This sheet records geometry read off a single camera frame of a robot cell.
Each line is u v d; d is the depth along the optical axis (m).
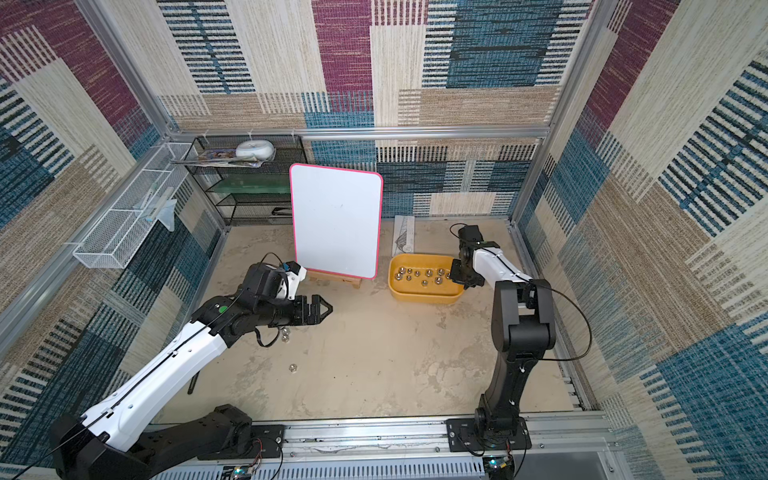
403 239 1.15
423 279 1.02
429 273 1.05
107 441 0.38
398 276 1.05
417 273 1.05
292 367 0.85
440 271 1.05
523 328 0.51
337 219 0.90
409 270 1.05
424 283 1.02
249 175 1.08
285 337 0.90
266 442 0.74
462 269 0.83
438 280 1.02
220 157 0.92
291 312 0.66
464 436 0.74
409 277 1.03
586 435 0.73
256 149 0.89
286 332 0.92
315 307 0.66
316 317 0.66
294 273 0.69
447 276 1.04
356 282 0.99
